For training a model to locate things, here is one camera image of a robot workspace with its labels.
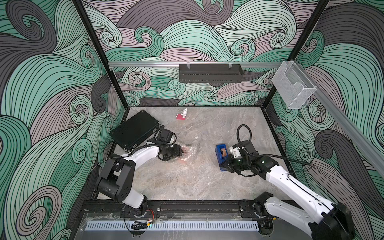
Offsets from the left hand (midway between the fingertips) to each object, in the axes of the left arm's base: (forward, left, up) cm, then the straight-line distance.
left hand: (180, 153), depth 88 cm
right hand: (-10, -20, +7) cm, 24 cm away
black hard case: (+16, +38, -3) cm, 41 cm away
